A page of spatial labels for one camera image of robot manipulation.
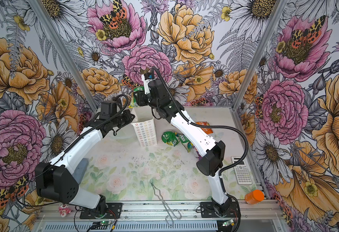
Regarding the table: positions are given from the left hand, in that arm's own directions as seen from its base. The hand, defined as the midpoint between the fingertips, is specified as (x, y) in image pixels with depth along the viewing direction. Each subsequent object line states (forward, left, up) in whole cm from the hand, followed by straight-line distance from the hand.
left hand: (135, 119), depth 84 cm
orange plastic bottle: (-38, -60, -13) cm, 72 cm away
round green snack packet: (-1, -20, -17) cm, 26 cm away
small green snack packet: (-5, -30, -17) cm, 35 cm away
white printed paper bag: (-4, -7, 0) cm, 8 cm away
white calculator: (-24, -61, -21) cm, 69 cm away
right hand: (+2, -4, +15) cm, 16 cm away
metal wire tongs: (-43, -23, -23) cm, 54 cm away
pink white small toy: (-41, +32, -19) cm, 55 cm away
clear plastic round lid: (+3, +13, -22) cm, 26 cm away
